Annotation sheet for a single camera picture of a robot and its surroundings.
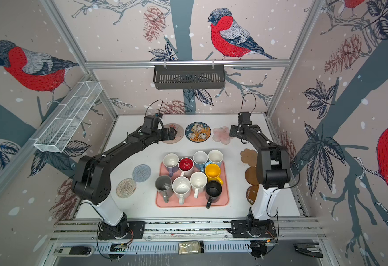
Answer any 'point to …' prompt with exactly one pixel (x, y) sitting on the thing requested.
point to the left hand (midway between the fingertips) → (173, 128)
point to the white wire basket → (71, 112)
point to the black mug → (213, 190)
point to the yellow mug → (212, 172)
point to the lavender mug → (170, 162)
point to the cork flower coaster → (250, 157)
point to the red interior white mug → (185, 164)
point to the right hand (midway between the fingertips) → (236, 130)
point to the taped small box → (191, 247)
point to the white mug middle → (198, 182)
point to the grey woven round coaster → (141, 173)
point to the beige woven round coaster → (126, 188)
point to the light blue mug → (200, 158)
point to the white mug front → (182, 187)
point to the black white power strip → (73, 251)
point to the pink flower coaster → (221, 134)
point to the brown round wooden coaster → (251, 175)
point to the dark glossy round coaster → (251, 193)
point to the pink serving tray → (200, 201)
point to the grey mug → (163, 184)
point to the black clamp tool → (309, 249)
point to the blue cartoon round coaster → (198, 132)
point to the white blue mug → (215, 157)
